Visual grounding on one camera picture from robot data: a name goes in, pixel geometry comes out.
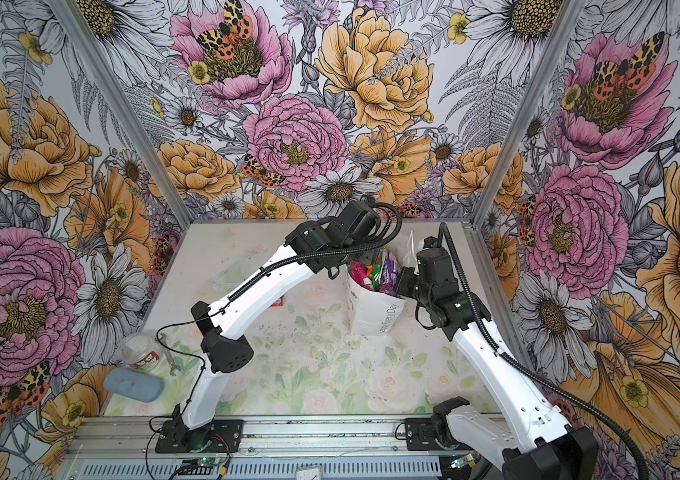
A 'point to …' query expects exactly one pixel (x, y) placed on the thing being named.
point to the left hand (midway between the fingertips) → (363, 250)
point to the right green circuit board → (468, 461)
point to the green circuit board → (198, 466)
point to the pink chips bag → (359, 272)
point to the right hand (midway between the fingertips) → (399, 283)
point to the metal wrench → (173, 366)
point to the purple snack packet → (390, 283)
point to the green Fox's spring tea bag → (377, 273)
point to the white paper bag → (370, 309)
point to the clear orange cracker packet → (371, 267)
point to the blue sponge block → (133, 384)
